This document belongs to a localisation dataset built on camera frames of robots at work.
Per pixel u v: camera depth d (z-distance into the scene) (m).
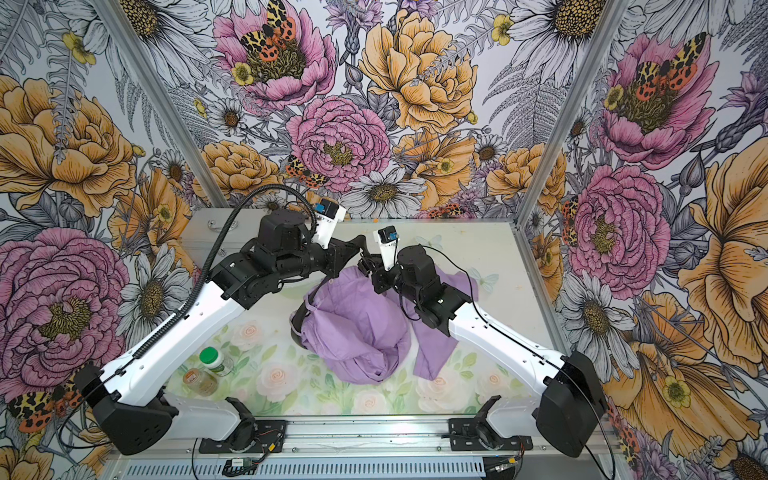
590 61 0.80
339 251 0.58
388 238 0.63
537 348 0.45
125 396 0.38
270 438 0.74
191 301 0.44
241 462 0.71
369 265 0.75
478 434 0.66
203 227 1.00
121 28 0.73
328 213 0.58
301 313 0.69
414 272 0.56
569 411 0.40
